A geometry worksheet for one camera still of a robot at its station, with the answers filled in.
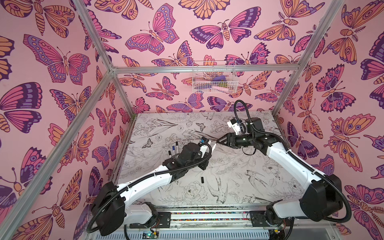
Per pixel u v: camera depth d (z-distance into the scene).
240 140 0.69
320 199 0.41
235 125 0.73
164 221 0.75
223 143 0.72
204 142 0.66
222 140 0.73
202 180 0.87
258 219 0.73
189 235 0.70
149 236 0.72
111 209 0.40
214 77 0.95
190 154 0.58
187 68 0.95
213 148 0.76
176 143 1.02
